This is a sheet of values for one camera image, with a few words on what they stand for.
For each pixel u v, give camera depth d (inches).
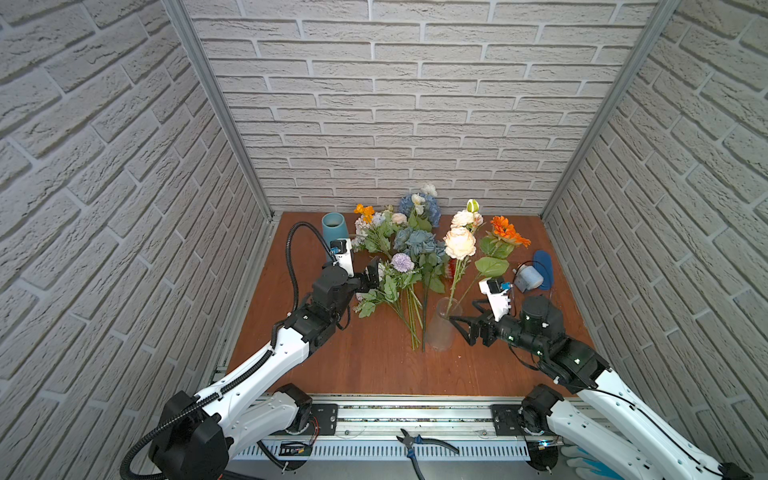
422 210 41.9
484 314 24.4
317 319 22.7
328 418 28.8
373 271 26.9
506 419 28.9
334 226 35.0
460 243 25.3
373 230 41.0
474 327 24.0
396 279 35.0
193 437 14.9
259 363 18.4
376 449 30.5
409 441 27.6
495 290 23.7
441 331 31.1
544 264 43.0
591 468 26.1
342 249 25.3
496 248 25.7
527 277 37.1
